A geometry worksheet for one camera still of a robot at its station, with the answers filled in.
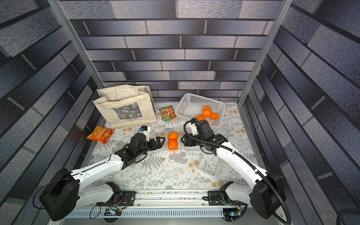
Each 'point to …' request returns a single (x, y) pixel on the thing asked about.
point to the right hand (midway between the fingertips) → (186, 137)
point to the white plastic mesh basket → (189, 106)
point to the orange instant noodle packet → (101, 134)
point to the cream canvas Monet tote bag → (123, 106)
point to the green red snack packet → (167, 114)
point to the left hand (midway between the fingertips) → (161, 139)
